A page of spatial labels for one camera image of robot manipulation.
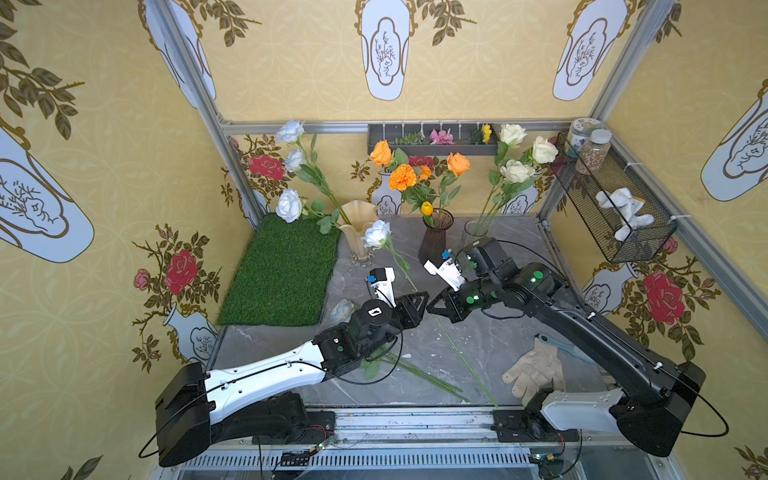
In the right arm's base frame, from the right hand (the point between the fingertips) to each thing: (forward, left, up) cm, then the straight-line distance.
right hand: (433, 301), depth 70 cm
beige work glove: (-7, -29, -23) cm, 38 cm away
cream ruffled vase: (+34, +22, -7) cm, 41 cm away
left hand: (+2, +3, 0) cm, 4 cm away
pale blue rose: (+11, +13, +10) cm, 20 cm away
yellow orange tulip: (+25, +1, +5) cm, 25 cm away
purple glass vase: (+33, -3, -18) cm, 38 cm away
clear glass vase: (+31, -15, -8) cm, 35 cm away
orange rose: (+36, +2, +10) cm, 37 cm away
